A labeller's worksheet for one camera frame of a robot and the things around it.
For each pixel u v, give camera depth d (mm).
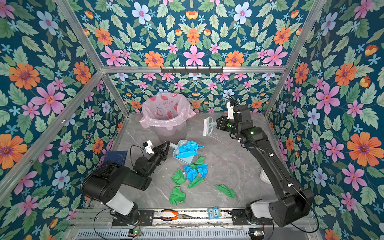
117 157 956
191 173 870
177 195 802
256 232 705
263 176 835
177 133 985
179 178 865
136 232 700
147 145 798
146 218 736
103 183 460
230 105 661
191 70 927
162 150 781
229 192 802
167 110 987
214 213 736
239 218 737
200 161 904
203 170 884
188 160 790
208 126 801
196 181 842
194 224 728
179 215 734
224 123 638
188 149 782
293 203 379
